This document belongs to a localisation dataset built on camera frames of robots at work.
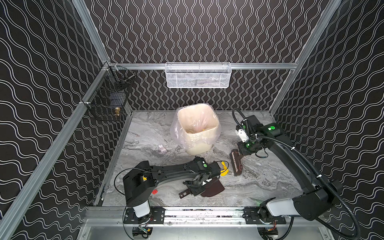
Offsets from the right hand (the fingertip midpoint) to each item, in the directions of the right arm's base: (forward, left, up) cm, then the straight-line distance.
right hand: (243, 150), depth 77 cm
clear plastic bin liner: (+9, +35, +3) cm, 37 cm away
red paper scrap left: (-16, +47, -17) cm, 53 cm away
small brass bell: (+18, +68, +11) cm, 71 cm away
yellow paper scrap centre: (-1, +7, -18) cm, 20 cm away
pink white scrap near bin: (+10, +47, -16) cm, 51 cm away
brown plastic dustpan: (-17, +16, -4) cm, 24 cm away
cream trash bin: (+21, +23, -3) cm, 31 cm away
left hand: (-18, +24, -11) cm, 32 cm away
